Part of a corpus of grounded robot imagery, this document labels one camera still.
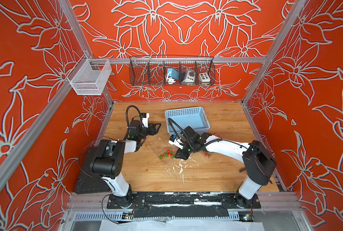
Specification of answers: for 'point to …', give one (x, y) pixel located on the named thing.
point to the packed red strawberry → (206, 155)
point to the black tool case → (87, 181)
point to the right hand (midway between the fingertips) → (173, 156)
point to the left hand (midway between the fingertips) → (157, 123)
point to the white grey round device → (190, 76)
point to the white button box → (204, 77)
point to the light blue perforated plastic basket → (195, 117)
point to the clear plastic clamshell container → (206, 153)
